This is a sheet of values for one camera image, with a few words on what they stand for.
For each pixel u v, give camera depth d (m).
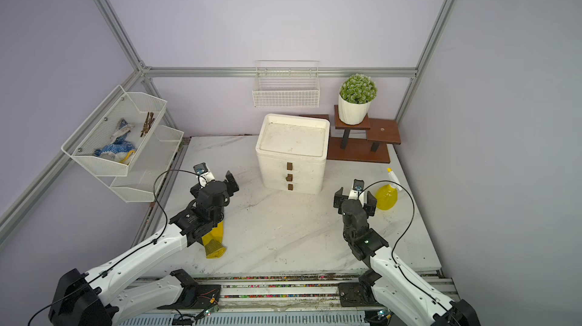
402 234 0.59
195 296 0.69
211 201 0.58
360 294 0.73
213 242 0.82
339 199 0.74
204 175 0.66
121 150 0.72
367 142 1.11
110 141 0.72
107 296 0.41
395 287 0.50
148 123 0.82
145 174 0.91
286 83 0.95
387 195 0.88
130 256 0.46
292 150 0.84
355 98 0.84
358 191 0.66
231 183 0.73
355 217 0.58
